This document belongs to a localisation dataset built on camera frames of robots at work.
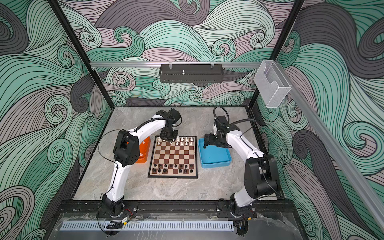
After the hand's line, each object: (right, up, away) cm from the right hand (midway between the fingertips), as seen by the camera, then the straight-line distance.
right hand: (212, 142), depth 89 cm
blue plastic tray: (+1, -9, +3) cm, 9 cm away
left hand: (-24, +1, +5) cm, 25 cm away
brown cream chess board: (-22, -11, +1) cm, 25 cm away
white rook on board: (-34, 0, +9) cm, 35 cm away
